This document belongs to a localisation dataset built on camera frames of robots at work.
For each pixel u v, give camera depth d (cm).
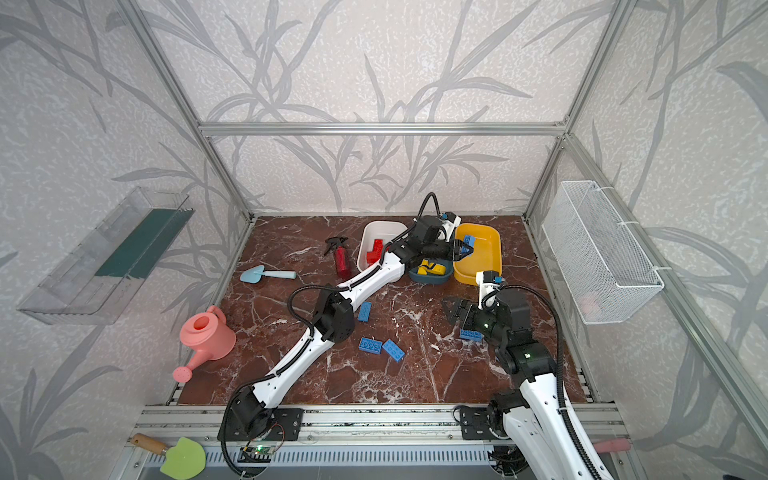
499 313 60
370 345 86
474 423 74
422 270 99
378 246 105
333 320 68
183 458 70
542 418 48
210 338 77
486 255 108
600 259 63
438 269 90
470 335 88
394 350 85
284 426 72
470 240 92
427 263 84
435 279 99
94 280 64
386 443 72
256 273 102
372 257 108
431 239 82
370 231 111
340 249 107
